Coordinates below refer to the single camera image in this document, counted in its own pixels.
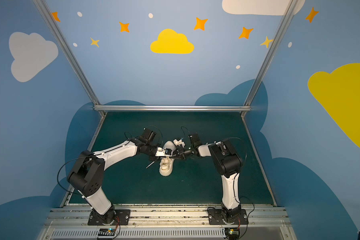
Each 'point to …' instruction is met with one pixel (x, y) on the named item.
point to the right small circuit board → (232, 233)
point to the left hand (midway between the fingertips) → (164, 152)
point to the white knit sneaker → (165, 165)
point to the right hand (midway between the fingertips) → (170, 157)
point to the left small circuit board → (106, 232)
